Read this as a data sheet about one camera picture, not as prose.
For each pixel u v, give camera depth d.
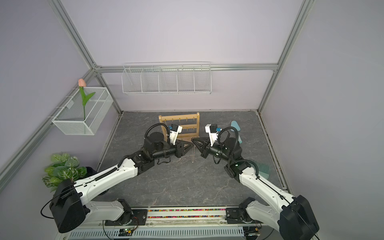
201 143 0.64
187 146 0.72
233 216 0.73
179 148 0.64
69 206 0.39
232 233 0.71
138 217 0.74
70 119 0.68
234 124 1.12
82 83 0.79
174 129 0.65
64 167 0.66
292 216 0.39
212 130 0.61
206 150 0.62
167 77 0.99
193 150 0.69
